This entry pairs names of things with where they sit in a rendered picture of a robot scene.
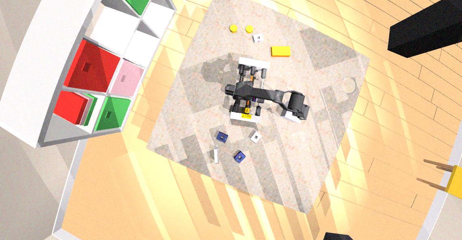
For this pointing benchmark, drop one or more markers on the orange rectangular block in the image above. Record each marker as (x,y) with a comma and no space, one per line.
(280,51)

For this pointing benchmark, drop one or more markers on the yellow cylinder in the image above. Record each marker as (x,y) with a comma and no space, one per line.
(249,29)
(233,28)

